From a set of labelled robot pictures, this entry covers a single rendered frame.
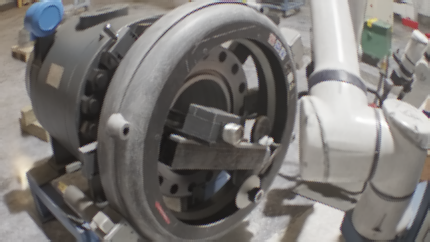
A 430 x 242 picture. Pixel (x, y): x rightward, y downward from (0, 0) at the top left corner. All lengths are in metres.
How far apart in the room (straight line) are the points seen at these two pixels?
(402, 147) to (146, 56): 0.62
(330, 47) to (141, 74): 0.42
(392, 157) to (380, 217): 0.15
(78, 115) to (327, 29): 0.78
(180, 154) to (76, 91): 0.42
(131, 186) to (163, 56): 0.29
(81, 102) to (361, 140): 0.85
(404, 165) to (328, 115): 0.22
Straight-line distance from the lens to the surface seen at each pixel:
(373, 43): 4.37
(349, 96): 0.76
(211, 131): 1.01
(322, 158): 0.72
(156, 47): 0.97
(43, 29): 1.51
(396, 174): 0.78
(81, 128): 1.29
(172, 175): 1.27
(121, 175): 0.98
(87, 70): 1.26
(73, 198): 1.22
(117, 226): 1.06
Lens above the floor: 1.15
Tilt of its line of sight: 26 degrees down
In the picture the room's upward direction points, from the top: straight up
